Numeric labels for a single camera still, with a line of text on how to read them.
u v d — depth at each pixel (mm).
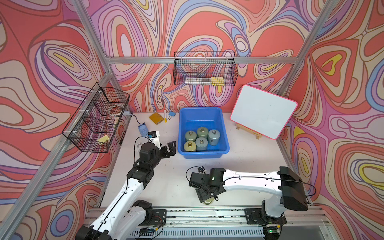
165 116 1158
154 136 678
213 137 957
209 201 751
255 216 732
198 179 573
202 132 964
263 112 933
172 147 708
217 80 820
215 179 521
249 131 1044
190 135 957
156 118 1150
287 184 473
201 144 908
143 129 1013
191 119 1153
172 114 1193
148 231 703
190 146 905
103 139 720
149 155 576
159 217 721
